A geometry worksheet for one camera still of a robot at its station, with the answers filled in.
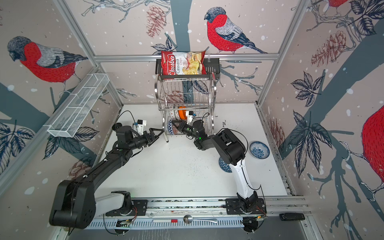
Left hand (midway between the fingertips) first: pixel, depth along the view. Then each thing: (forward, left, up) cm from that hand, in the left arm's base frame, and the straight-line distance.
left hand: (160, 134), depth 80 cm
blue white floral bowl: (-1, -60, -18) cm, 63 cm away
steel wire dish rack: (+46, -12, -17) cm, 50 cm away
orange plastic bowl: (+20, -11, -6) cm, 24 cm away
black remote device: (-36, -65, -16) cm, 76 cm away
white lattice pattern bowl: (+20, -7, -7) cm, 22 cm away
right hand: (+9, -3, -5) cm, 11 cm away
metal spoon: (-37, -16, -17) cm, 43 cm away
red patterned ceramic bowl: (+8, -5, -7) cm, 12 cm away
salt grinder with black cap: (+11, +31, -7) cm, 33 cm away
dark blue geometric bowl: (-11, -36, -19) cm, 42 cm away
